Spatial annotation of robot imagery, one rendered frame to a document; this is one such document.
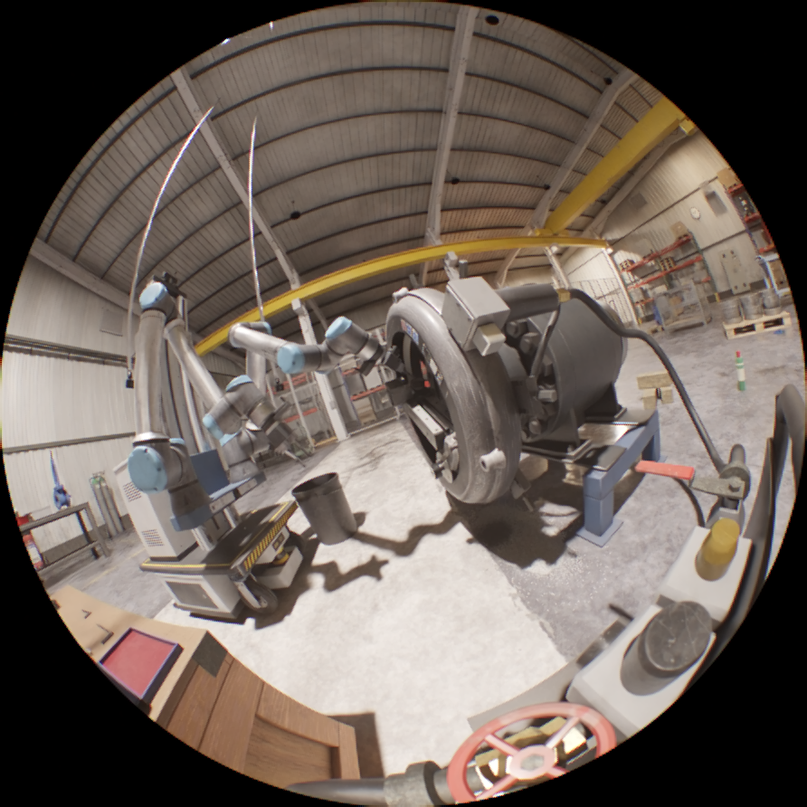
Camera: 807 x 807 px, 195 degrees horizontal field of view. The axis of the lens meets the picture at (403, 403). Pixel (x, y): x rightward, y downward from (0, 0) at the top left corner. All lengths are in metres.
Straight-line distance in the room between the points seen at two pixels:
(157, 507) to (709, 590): 1.46
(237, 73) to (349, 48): 2.53
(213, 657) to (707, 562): 0.49
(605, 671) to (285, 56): 8.00
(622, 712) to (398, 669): 0.64
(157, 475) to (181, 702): 0.64
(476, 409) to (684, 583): 0.44
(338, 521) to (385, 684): 0.94
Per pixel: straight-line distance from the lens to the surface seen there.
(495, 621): 0.77
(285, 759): 0.53
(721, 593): 0.25
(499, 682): 0.69
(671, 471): 0.32
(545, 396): 0.47
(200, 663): 0.39
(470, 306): 0.42
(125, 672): 0.45
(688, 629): 0.17
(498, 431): 0.50
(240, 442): 1.37
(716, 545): 0.23
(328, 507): 1.35
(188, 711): 0.38
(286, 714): 0.50
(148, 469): 0.86
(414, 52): 8.41
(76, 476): 8.39
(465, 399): 0.48
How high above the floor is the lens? 0.66
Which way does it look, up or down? 2 degrees down
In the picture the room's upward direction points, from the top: 20 degrees counter-clockwise
